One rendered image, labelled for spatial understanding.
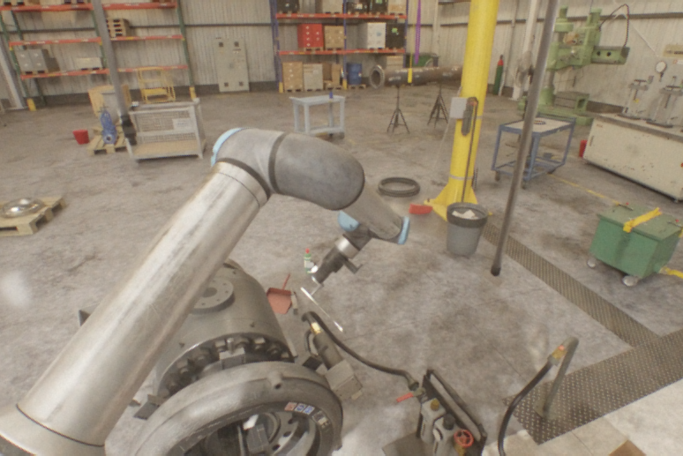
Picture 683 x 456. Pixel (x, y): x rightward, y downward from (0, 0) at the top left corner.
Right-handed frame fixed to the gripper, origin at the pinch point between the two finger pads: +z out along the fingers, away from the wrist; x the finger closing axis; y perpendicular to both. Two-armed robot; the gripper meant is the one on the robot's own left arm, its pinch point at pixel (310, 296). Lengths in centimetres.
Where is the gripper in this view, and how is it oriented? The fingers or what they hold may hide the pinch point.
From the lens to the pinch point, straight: 135.3
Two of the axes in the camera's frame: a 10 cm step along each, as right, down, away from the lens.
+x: -1.3, -0.8, -9.9
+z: -6.9, 7.3, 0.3
